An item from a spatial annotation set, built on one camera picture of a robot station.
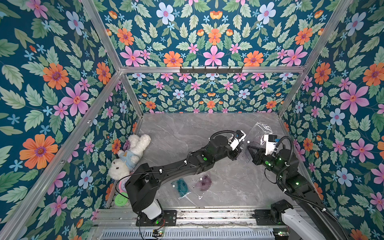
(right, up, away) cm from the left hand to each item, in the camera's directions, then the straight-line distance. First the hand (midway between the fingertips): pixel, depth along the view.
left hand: (243, 140), depth 72 cm
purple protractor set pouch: (-19, -26, +13) cm, 35 cm away
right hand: (+4, -2, 0) cm, 4 cm away
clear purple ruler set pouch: (+5, +2, -2) cm, 6 cm away
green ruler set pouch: (-33, -27, +13) cm, 44 cm away
